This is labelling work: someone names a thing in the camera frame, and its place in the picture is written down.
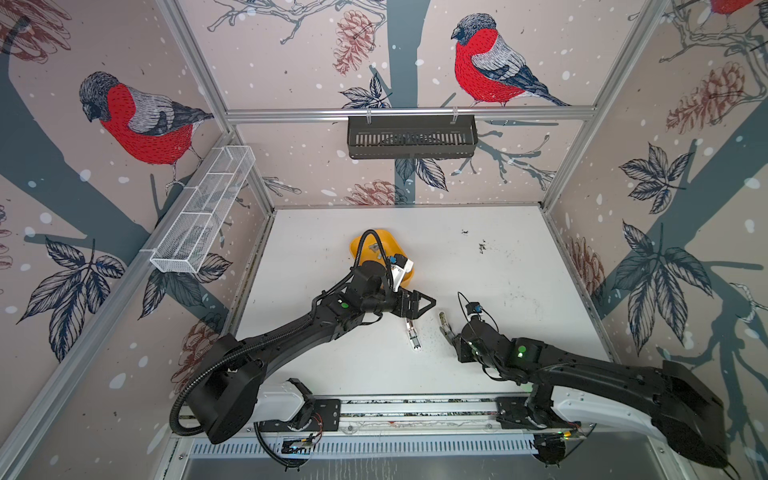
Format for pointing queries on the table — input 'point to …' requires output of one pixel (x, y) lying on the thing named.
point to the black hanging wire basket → (412, 139)
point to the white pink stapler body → (413, 335)
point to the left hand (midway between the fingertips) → (425, 302)
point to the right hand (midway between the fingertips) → (451, 346)
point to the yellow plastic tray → (370, 250)
